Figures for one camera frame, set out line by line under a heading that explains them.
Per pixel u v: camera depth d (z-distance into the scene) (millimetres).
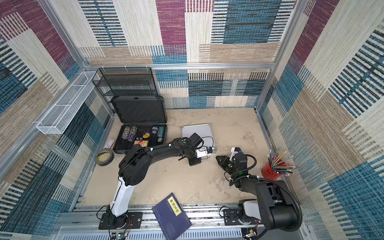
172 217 746
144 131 1051
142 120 1034
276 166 827
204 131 1091
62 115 730
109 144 1019
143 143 991
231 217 729
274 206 434
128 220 728
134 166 539
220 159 892
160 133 1021
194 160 836
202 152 832
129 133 1030
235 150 846
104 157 959
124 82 1059
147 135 1037
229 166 783
